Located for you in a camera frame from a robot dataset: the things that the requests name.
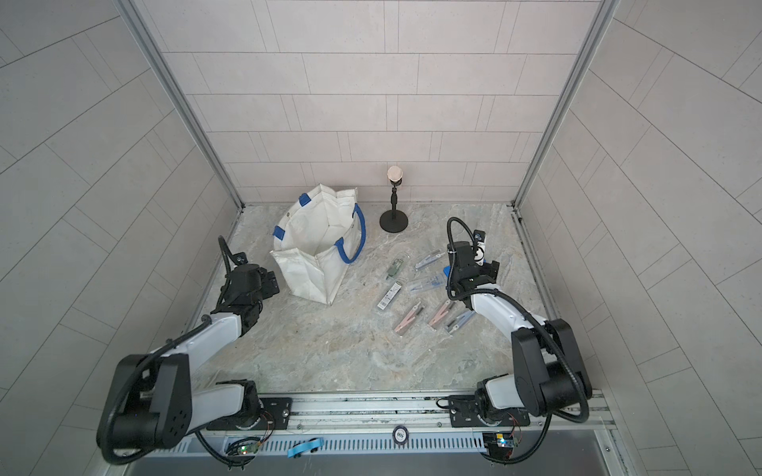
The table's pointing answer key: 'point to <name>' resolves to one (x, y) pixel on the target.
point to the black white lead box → (390, 296)
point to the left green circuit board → (248, 447)
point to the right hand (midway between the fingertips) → (477, 256)
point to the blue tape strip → (309, 445)
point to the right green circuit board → (499, 444)
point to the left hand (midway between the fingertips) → (259, 274)
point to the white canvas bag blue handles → (316, 236)
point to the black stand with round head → (394, 220)
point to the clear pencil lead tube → (455, 323)
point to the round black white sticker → (400, 434)
